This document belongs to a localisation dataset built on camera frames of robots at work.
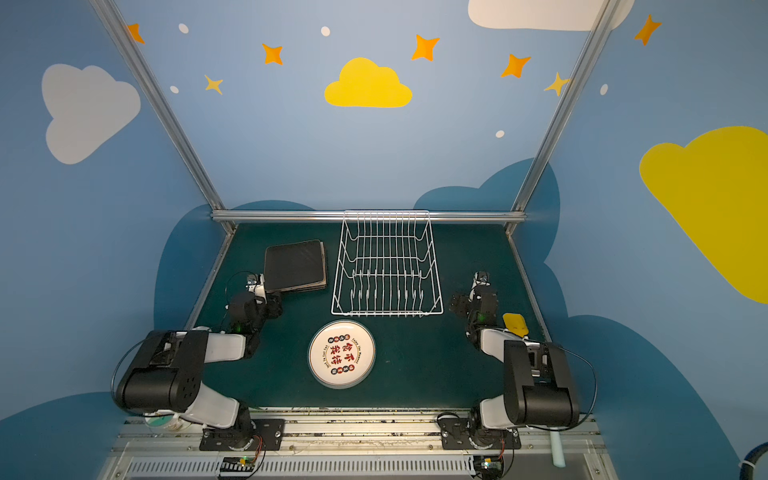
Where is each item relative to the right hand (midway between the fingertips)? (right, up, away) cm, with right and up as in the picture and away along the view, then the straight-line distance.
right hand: (474, 292), depth 95 cm
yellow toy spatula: (+13, -10, -2) cm, 16 cm away
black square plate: (-61, +8, +10) cm, 62 cm away
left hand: (-67, 0, 0) cm, 67 cm away
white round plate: (-41, -17, -8) cm, 46 cm away
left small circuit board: (-65, -40, -21) cm, 80 cm away
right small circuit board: (-2, -41, -21) cm, 46 cm away
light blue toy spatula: (+14, -36, -23) cm, 45 cm away
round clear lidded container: (-81, -28, -25) cm, 89 cm away
